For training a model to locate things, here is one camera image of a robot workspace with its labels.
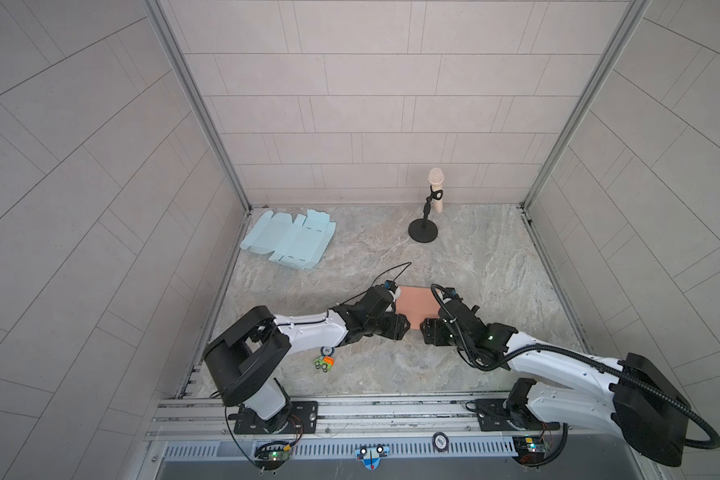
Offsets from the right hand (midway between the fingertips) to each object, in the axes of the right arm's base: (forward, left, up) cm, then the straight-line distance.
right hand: (426, 331), depth 83 cm
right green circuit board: (-28, -20, -4) cm, 34 cm away
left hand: (+2, +4, +1) cm, 5 cm away
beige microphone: (+37, -7, +25) cm, 45 cm away
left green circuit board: (-25, +39, 0) cm, 46 cm away
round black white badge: (-25, +1, -2) cm, 25 cm away
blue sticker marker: (-27, +17, -1) cm, 32 cm away
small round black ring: (-4, +27, -1) cm, 28 cm away
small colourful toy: (-7, +28, +1) cm, 29 cm away
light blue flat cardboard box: (+35, +41, 0) cm, 54 cm away
